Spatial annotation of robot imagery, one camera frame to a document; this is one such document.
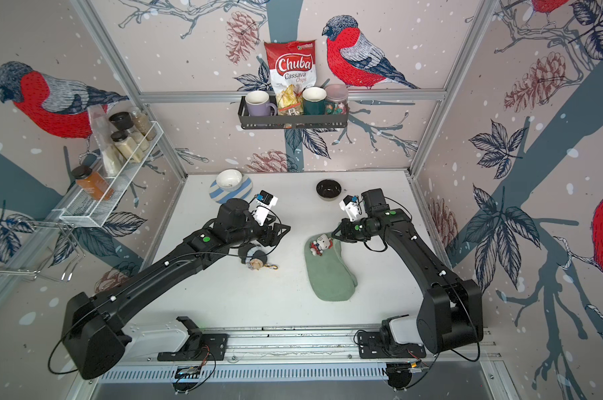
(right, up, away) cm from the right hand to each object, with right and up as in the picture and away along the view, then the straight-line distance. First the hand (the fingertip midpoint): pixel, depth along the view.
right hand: (333, 232), depth 81 cm
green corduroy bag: (-1, -16, +3) cm, 16 cm away
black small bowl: (+1, +15, +29) cm, 33 cm away
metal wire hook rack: (-77, -1, -10) cm, 78 cm away
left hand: (-15, +5, -6) cm, 17 cm away
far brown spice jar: (-66, +36, +5) cm, 76 cm away
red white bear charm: (-3, -5, +9) cm, 11 cm away
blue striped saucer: (-50, +12, +33) cm, 61 cm away
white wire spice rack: (-72, +9, -14) cm, 74 cm away
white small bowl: (-46, +19, +33) cm, 60 cm away
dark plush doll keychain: (-28, -11, +6) cm, 30 cm away
